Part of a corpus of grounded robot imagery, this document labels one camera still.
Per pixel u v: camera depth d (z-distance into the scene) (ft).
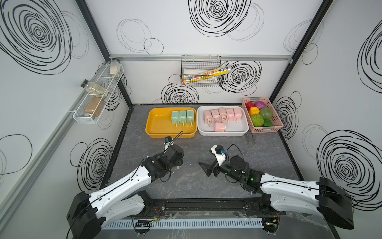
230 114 3.43
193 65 3.14
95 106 2.19
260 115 3.43
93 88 2.31
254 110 3.54
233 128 3.49
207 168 2.14
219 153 2.06
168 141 2.28
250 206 2.42
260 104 3.68
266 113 3.45
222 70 2.71
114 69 2.83
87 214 1.26
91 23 2.50
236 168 1.88
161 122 3.63
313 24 2.56
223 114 3.44
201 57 2.96
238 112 3.47
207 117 3.35
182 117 3.36
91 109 2.15
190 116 3.41
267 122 3.37
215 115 3.40
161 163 1.87
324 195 1.54
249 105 3.68
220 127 3.26
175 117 3.35
